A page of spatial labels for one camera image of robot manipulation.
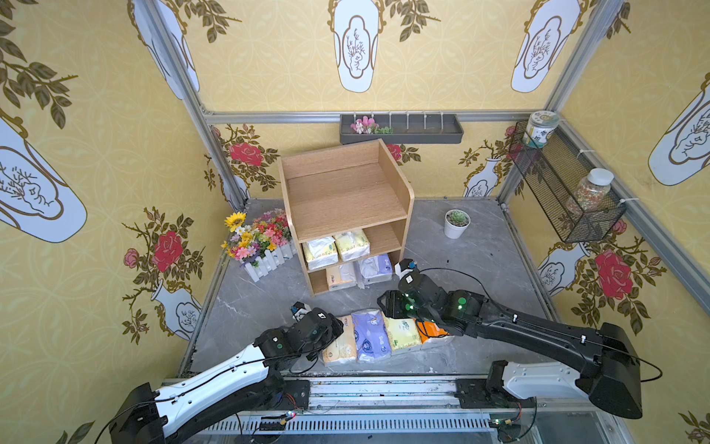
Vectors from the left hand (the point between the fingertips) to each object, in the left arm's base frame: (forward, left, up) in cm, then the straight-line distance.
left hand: (330, 327), depth 82 cm
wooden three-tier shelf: (+24, -6, +27) cm, 36 cm away
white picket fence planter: (+23, +21, +1) cm, 31 cm away
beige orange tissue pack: (-6, -4, +1) cm, 8 cm away
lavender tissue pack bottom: (+17, -15, +4) cm, 23 cm away
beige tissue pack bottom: (+15, -4, +4) cm, 16 cm away
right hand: (+5, -16, +11) cm, 20 cm away
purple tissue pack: (-5, -12, +2) cm, 13 cm away
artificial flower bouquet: (+24, +26, +11) cm, 37 cm away
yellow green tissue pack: (-3, -21, +2) cm, 21 cm away
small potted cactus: (+36, -46, +4) cm, 58 cm away
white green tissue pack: (+15, +2, +18) cm, 23 cm away
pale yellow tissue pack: (+18, -7, +18) cm, 26 cm away
